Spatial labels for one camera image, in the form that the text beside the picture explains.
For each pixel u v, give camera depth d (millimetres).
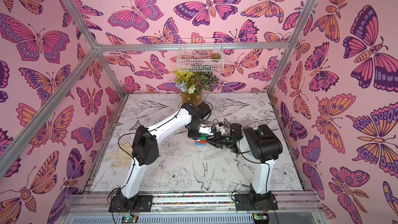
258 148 516
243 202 730
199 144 928
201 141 898
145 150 539
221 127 919
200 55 952
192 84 999
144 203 732
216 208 730
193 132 778
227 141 849
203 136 848
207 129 796
